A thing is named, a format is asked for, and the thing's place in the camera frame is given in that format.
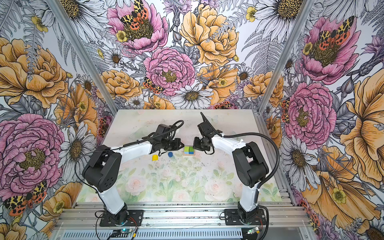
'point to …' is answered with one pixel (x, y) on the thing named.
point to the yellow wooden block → (155, 157)
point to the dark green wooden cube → (191, 149)
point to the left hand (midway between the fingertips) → (183, 149)
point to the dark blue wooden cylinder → (170, 154)
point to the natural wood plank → (189, 154)
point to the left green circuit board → (127, 230)
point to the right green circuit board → (253, 230)
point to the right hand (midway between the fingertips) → (195, 150)
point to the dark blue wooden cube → (191, 152)
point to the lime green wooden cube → (186, 149)
